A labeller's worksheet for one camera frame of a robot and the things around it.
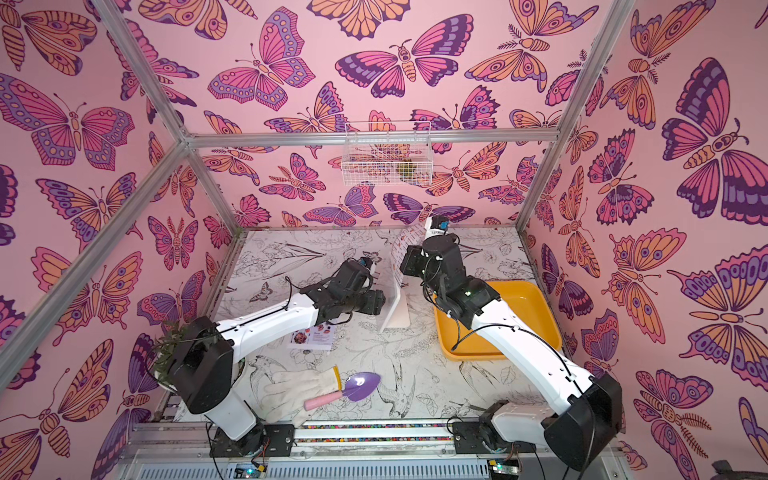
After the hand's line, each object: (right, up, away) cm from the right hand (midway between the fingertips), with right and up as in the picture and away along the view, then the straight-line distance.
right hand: (409, 245), depth 74 cm
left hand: (-7, -15, +12) cm, 21 cm away
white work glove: (-33, -41, +7) cm, 53 cm away
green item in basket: (0, +25, +20) cm, 32 cm away
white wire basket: (-6, +30, +22) cm, 38 cm away
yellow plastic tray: (+40, -17, +17) cm, 47 cm away
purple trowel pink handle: (-14, -39, +8) cm, 42 cm away
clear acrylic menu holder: (-4, -18, +7) cm, 19 cm away
